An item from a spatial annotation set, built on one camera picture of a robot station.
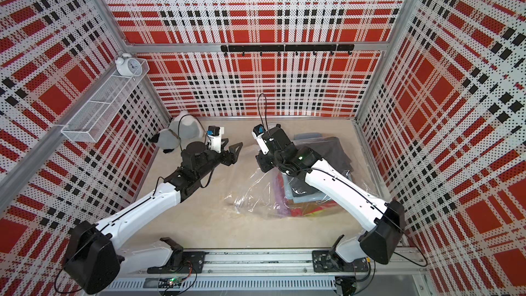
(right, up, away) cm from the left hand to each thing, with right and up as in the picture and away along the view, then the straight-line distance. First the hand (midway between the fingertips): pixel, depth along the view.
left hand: (237, 141), depth 79 cm
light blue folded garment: (+29, -22, -2) cm, 37 cm away
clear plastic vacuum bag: (+7, -18, -7) cm, 20 cm away
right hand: (+11, -4, -5) cm, 13 cm away
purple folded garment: (+18, -28, +5) cm, 34 cm away
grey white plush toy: (-33, +7, +26) cm, 42 cm away
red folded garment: (+24, -26, -2) cm, 35 cm away
